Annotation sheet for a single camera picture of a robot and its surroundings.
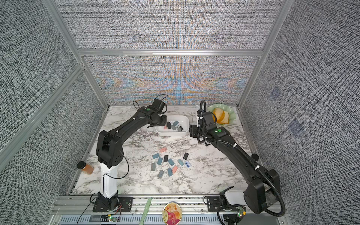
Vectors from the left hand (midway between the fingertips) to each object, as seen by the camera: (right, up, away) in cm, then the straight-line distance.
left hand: (166, 121), depth 93 cm
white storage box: (+1, -8, +10) cm, 13 cm away
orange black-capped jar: (-45, -27, -12) cm, 54 cm away
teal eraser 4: (+3, -26, -5) cm, 26 cm away
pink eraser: (-2, -5, +12) cm, 13 cm away
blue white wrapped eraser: (+14, -27, -5) cm, 31 cm away
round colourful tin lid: (+5, -45, -25) cm, 51 cm away
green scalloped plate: (+46, +10, +20) cm, 51 cm away
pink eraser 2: (-2, -19, +2) cm, 19 cm away
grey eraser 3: (-8, -28, -7) cm, 30 cm away
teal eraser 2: (-7, -23, 0) cm, 24 cm away
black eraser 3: (+12, -23, -2) cm, 26 cm away
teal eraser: (+6, -2, +15) cm, 16 cm away
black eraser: (+1, -3, +12) cm, 12 cm away
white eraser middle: (+4, -21, -1) cm, 22 cm away
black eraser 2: (-1, -24, -3) cm, 24 cm away
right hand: (+17, -2, -12) cm, 21 cm away
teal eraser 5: (+9, -26, -5) cm, 28 cm away
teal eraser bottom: (+3, -30, -9) cm, 32 cm away
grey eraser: (+4, -5, +13) cm, 14 cm away
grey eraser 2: (+9, -6, +10) cm, 15 cm away
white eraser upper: (+2, -18, +2) cm, 18 cm away
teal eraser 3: (-4, -25, -3) cm, 26 cm away
